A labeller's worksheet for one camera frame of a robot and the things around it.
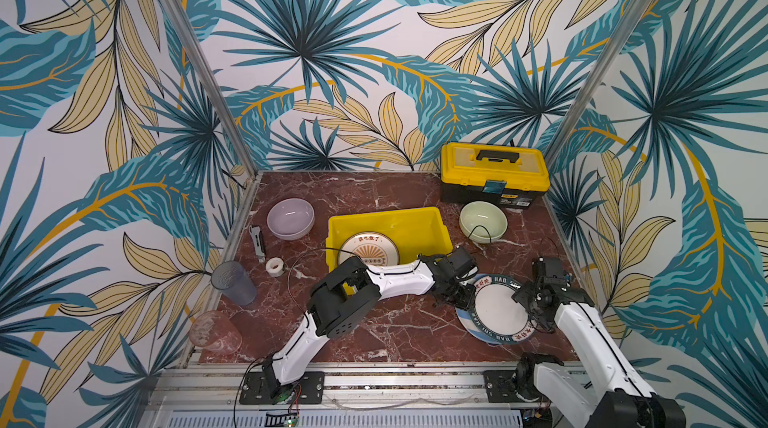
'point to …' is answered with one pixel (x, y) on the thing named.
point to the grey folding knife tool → (259, 242)
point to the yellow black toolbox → (511, 175)
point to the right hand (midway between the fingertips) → (526, 301)
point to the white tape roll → (274, 266)
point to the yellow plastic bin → (418, 234)
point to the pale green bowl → (483, 221)
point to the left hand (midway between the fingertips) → (469, 306)
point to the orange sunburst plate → (374, 248)
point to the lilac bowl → (290, 219)
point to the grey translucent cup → (235, 283)
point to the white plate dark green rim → (496, 318)
